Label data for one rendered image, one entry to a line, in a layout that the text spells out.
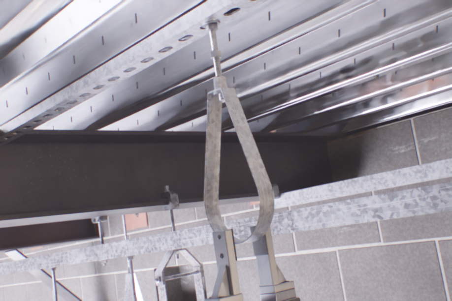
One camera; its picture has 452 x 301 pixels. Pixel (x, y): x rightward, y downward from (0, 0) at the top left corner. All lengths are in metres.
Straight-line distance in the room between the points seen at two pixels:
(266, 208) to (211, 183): 0.11
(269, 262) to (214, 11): 0.34
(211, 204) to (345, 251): 1.47
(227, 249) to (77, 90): 0.48
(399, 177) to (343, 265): 0.74
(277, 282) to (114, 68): 0.44
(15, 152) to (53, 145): 0.10
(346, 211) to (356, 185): 0.66
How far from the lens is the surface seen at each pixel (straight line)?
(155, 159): 1.73
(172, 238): 1.40
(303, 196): 1.81
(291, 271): 2.45
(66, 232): 3.60
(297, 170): 2.12
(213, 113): 0.81
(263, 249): 0.80
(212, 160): 0.82
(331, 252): 2.30
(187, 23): 0.84
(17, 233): 3.49
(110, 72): 1.00
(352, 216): 1.02
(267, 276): 0.80
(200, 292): 1.65
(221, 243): 0.75
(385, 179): 1.63
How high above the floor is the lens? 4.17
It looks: 8 degrees up
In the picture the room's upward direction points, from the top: 9 degrees counter-clockwise
